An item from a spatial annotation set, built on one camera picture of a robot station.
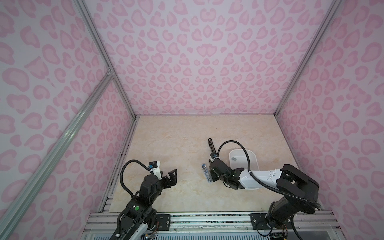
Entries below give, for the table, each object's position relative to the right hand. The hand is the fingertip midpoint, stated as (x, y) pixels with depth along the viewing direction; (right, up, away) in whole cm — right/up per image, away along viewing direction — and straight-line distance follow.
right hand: (212, 168), depth 89 cm
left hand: (-23, +2, -10) cm, 25 cm away
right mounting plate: (+21, -22, -15) cm, 34 cm away
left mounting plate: (-25, -21, -16) cm, 37 cm away
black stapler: (+1, +12, +12) cm, 17 cm away
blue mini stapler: (-3, -3, -1) cm, 4 cm away
